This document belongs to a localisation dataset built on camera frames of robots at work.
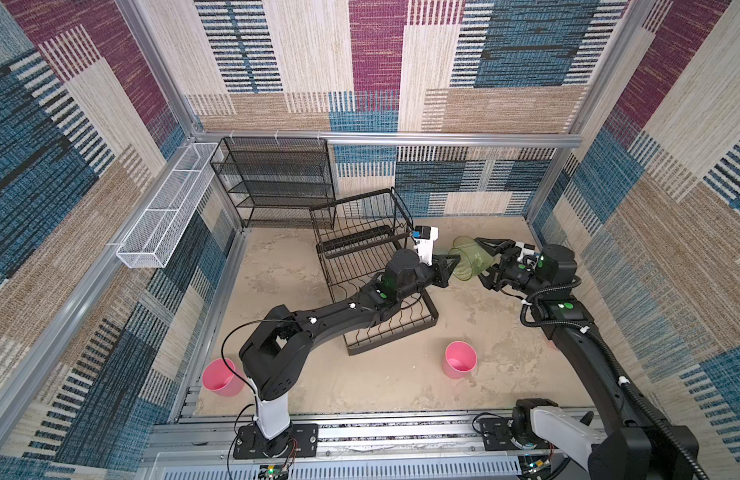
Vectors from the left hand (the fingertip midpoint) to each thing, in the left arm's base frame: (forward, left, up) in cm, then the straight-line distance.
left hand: (465, 256), depth 74 cm
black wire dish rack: (+29, +28, -25) cm, 48 cm away
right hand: (+1, -2, +1) cm, 2 cm away
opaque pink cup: (-15, -1, -27) cm, 31 cm away
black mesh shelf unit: (+45, +57, -12) cm, 73 cm away
